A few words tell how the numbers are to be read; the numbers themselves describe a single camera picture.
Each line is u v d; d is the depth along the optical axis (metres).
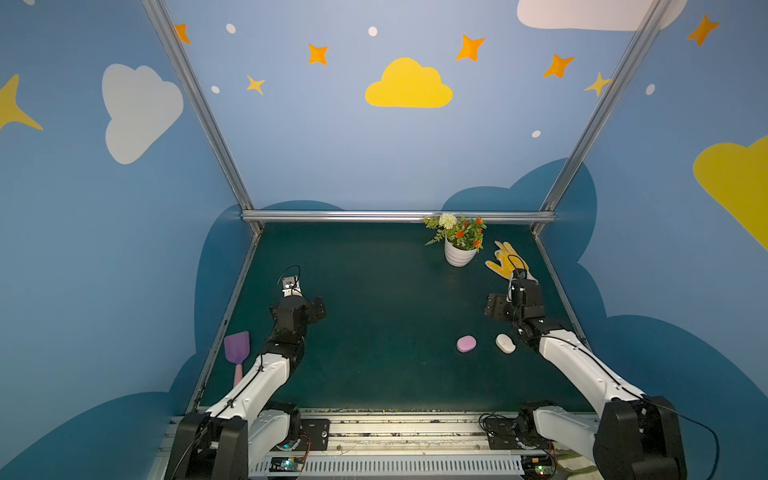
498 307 0.80
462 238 1.01
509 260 1.14
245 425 0.43
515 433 0.74
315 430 0.76
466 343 0.88
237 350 0.89
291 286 0.72
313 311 0.81
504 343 0.88
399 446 0.73
